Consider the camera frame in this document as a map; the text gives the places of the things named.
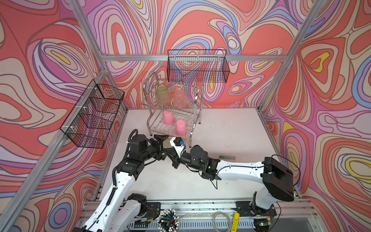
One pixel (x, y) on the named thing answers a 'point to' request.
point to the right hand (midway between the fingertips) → (164, 153)
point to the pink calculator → (227, 157)
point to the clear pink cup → (179, 97)
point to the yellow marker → (235, 221)
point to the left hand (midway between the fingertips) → (171, 140)
